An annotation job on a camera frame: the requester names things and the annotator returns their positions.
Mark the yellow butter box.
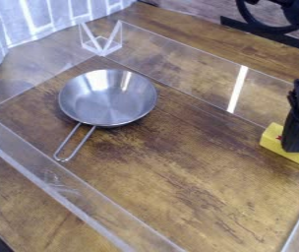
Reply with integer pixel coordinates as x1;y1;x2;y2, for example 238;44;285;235
261;123;299;164

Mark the silver frying pan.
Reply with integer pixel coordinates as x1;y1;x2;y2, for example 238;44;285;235
54;69;158;162

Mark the black strip on table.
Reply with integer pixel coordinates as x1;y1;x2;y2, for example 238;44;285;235
221;17;299;49

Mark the clear acrylic tray barrier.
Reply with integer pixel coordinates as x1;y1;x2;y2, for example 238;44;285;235
0;20;299;252

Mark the white grey curtain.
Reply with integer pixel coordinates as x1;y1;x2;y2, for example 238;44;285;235
0;0;138;64

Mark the black cable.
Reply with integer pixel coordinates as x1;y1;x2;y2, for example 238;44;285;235
236;0;299;34

